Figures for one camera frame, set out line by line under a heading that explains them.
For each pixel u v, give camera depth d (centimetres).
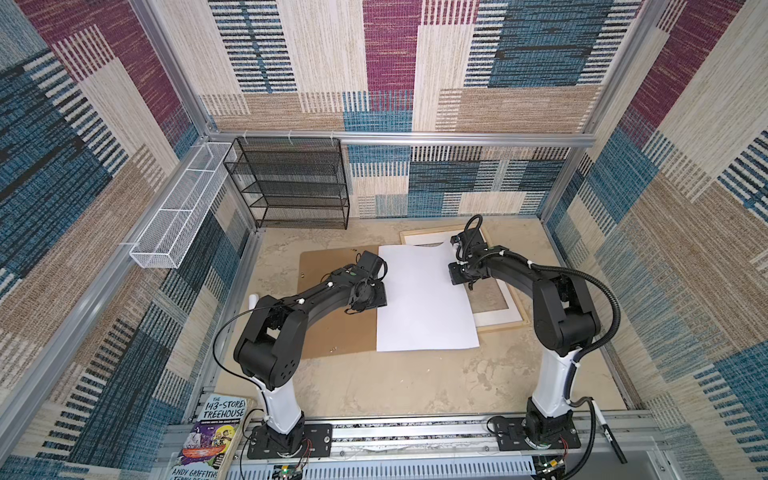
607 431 73
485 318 94
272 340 48
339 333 96
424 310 93
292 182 111
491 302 98
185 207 98
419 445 73
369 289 73
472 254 77
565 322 52
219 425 74
